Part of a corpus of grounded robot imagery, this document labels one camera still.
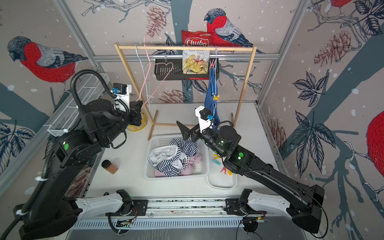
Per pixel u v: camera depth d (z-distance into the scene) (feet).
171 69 2.55
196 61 2.84
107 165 2.59
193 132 1.63
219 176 2.78
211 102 2.50
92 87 2.88
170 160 2.55
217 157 3.02
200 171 2.80
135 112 1.52
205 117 1.50
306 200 1.28
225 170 2.82
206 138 1.68
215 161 2.89
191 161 2.67
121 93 1.41
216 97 2.06
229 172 1.56
